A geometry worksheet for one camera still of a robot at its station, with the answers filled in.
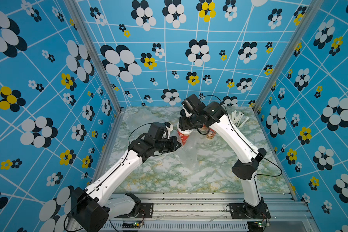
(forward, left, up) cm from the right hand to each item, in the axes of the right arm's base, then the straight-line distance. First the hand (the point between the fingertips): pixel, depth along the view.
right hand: (185, 124), depth 75 cm
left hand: (-9, +1, -4) cm, 10 cm away
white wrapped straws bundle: (+15, -34, -13) cm, 39 cm away
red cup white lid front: (-5, +1, -2) cm, 6 cm away
